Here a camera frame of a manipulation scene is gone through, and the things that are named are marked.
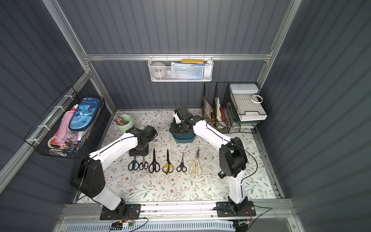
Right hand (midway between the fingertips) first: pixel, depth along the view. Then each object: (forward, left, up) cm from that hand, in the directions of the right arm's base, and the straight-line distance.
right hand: (175, 127), depth 88 cm
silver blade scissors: (-17, +27, -17) cm, 36 cm away
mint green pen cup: (+5, +30, -2) cm, 31 cm away
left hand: (-14, +21, -6) cm, 26 cm away
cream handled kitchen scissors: (-19, -13, -17) cm, 29 cm away
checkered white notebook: (+13, -46, +3) cm, 48 cm away
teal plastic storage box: (+1, -6, -13) cm, 14 cm away
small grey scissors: (-16, +20, -16) cm, 31 cm away
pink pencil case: (-15, +50, +16) cm, 55 cm away
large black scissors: (-18, +13, -16) cm, 27 cm away
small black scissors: (-19, -4, -16) cm, 25 cm away
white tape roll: (+21, -55, +3) cm, 58 cm away
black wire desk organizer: (+18, -40, 0) cm, 44 cm away
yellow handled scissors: (-19, +5, -16) cm, 25 cm away
